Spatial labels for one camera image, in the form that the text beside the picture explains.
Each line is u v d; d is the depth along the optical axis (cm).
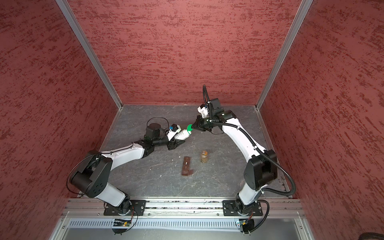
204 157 86
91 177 45
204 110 76
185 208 76
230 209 74
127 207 67
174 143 77
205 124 70
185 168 87
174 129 74
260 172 44
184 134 81
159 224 77
